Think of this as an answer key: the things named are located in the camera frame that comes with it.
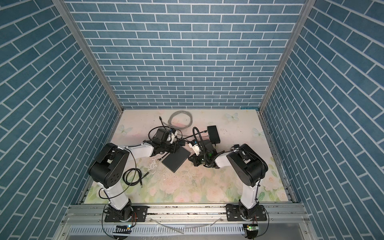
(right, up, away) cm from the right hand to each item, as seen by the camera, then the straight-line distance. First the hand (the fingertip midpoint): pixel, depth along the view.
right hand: (187, 156), depth 93 cm
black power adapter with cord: (-4, +8, +4) cm, 10 cm away
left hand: (-5, +4, +3) cm, 7 cm away
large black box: (-8, -2, -2) cm, 9 cm away
